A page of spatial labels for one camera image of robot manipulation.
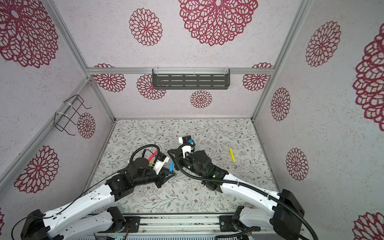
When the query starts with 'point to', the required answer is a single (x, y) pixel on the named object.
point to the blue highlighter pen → (172, 164)
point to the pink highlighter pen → (152, 155)
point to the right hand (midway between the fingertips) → (168, 151)
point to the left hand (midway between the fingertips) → (172, 173)
